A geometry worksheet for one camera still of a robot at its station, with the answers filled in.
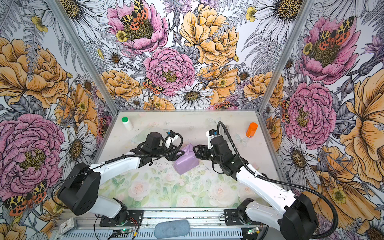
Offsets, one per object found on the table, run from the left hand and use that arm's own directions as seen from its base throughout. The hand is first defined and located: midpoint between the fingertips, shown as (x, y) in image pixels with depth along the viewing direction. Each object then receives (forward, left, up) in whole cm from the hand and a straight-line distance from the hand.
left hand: (179, 154), depth 86 cm
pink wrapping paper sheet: (-5, -4, +1) cm, 7 cm away
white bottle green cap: (+27, +38, -3) cm, 46 cm away
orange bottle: (+20, -47, -3) cm, 51 cm away
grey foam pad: (-34, +2, -6) cm, 35 cm away
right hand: (-4, -10, +7) cm, 13 cm away
